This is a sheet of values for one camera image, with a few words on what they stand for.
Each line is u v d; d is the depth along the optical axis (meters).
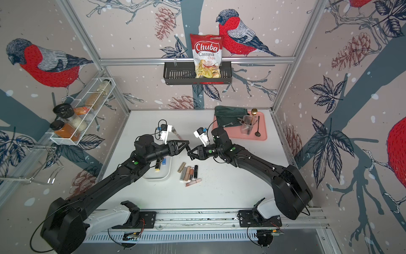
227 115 1.18
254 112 1.01
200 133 0.71
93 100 0.77
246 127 1.03
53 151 0.69
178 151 0.67
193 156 0.73
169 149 0.66
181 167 0.90
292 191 0.42
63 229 0.39
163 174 0.87
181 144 0.76
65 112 0.62
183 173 0.88
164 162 0.92
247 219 0.73
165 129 0.69
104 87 0.85
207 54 0.83
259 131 1.07
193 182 0.85
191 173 0.87
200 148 0.69
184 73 1.01
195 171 0.88
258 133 1.07
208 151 0.69
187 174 0.87
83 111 0.70
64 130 0.61
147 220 0.73
